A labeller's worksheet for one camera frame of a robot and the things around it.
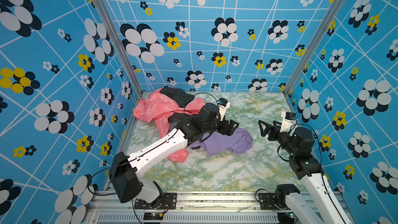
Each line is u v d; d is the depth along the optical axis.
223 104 0.62
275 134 0.64
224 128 0.62
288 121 0.62
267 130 0.65
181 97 1.08
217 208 0.72
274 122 0.75
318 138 0.90
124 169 0.44
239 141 0.92
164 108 0.96
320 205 0.46
